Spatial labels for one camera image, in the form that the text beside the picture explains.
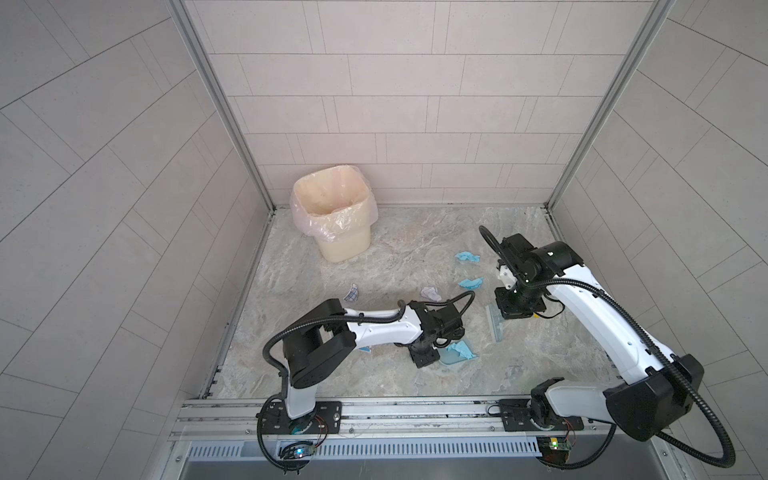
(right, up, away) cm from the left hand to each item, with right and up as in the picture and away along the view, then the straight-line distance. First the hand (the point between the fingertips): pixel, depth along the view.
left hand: (429, 352), depth 83 cm
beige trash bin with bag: (-30, +42, +16) cm, 54 cm away
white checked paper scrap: (-23, +15, +9) cm, 28 cm away
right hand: (+17, +13, -10) cm, 24 cm away
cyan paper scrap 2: (+14, +17, +11) cm, 25 cm away
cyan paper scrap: (+14, +26, +18) cm, 35 cm away
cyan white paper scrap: (+8, +3, -4) cm, 10 cm away
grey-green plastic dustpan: (+7, +2, -4) cm, 8 cm away
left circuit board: (-31, -14, -17) cm, 38 cm away
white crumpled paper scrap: (+1, +15, +9) cm, 17 cm away
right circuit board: (+27, -16, -15) cm, 35 cm away
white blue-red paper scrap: (-18, +2, -2) cm, 18 cm away
